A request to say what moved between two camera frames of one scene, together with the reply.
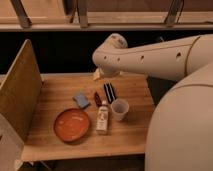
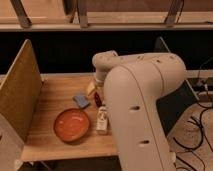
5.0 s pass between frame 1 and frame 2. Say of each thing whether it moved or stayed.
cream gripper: moved
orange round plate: stayed
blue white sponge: stayed
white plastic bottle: stayed
